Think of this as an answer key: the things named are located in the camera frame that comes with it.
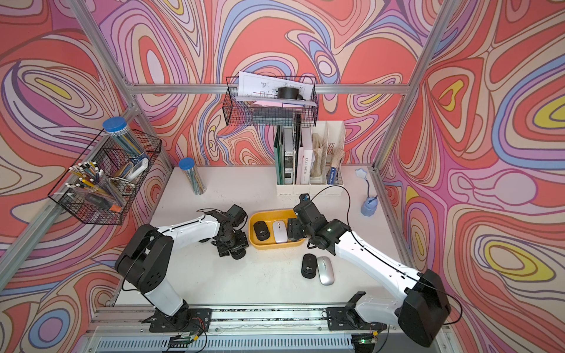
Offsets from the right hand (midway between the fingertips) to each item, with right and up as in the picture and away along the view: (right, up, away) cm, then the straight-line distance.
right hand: (299, 229), depth 81 cm
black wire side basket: (-60, +20, -6) cm, 64 cm away
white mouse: (-7, -4, +12) cm, 15 cm away
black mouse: (+4, -15, +3) cm, 16 cm away
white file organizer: (+19, +43, +25) cm, 53 cm away
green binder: (-7, +28, +8) cm, 30 cm away
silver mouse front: (+11, -17, +3) cm, 20 cm away
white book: (+4, +25, +17) cm, 31 cm away
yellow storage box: (-12, +2, +18) cm, 22 cm away
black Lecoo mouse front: (-15, -3, +12) cm, 20 cm away
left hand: (-22, -10, +9) cm, 26 cm away
